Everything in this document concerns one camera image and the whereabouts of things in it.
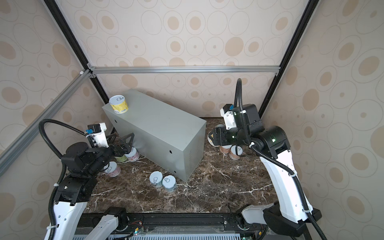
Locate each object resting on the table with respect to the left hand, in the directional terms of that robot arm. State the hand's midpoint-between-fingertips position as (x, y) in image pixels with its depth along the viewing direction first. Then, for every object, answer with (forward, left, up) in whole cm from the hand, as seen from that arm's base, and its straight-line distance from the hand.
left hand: (129, 133), depth 61 cm
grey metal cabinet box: (+2, -14, -5) cm, 15 cm away
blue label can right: (-9, -13, -33) cm, 37 cm away
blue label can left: (-7, -5, -33) cm, 34 cm away
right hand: (0, -36, 0) cm, 36 cm away
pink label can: (+14, -47, -35) cm, 60 cm away
